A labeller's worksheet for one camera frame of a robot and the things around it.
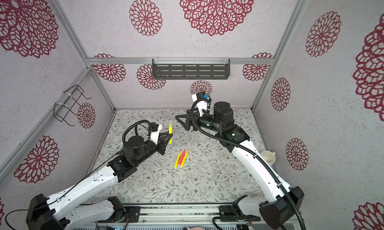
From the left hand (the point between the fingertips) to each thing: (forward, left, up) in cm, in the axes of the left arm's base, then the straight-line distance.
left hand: (170, 135), depth 72 cm
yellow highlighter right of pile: (0, -6, -26) cm, 26 cm away
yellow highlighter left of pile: (0, -2, -26) cm, 26 cm away
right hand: (+2, -7, +15) cm, 16 cm away
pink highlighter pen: (+1, -4, -26) cm, 26 cm away
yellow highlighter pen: (-3, 0, -1) cm, 3 cm away
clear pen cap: (0, -1, +5) cm, 5 cm away
